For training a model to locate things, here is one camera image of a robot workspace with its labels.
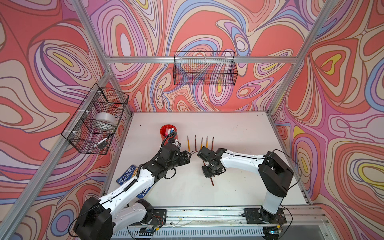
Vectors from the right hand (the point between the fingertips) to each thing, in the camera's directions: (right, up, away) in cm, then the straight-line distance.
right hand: (210, 177), depth 86 cm
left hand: (-12, +14, -6) cm, 19 cm away
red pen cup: (-27, +28, +7) cm, 39 cm away
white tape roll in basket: (-54, +35, -12) cm, 65 cm away
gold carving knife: (-4, +18, +15) cm, 24 cm away
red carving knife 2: (+3, +16, +14) cm, 21 cm away
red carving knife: (-8, +18, +15) cm, 25 cm away
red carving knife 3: (+1, -2, -1) cm, 3 cm away
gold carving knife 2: (0, +19, +15) cm, 24 cm away
